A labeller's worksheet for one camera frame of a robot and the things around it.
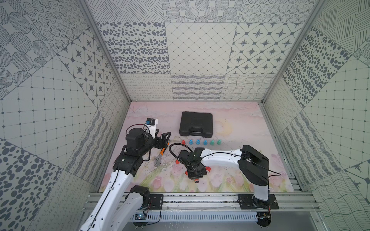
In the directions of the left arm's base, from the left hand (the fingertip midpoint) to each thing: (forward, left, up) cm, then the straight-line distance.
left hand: (167, 132), depth 71 cm
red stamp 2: (-9, -22, -25) cm, 35 cm away
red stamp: (+8, -7, -25) cm, 27 cm away
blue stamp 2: (+8, -21, -24) cm, 33 cm away
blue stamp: (+8, -11, -24) cm, 28 cm away
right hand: (-15, -15, -26) cm, 33 cm away
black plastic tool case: (+22, -15, -21) cm, 34 cm away
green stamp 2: (+9, -30, -25) cm, 40 cm away
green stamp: (+8, -26, -24) cm, 36 cm away
